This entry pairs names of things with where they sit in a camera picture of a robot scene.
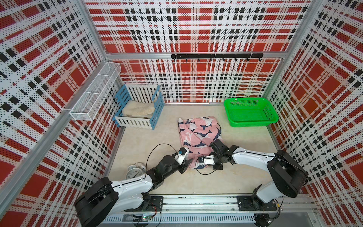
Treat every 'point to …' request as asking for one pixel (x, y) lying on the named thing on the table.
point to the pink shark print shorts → (196, 135)
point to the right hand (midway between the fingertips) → (213, 160)
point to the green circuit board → (141, 218)
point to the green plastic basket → (249, 112)
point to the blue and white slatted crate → (148, 93)
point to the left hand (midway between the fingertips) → (190, 155)
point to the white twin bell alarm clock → (135, 170)
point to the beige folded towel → (133, 109)
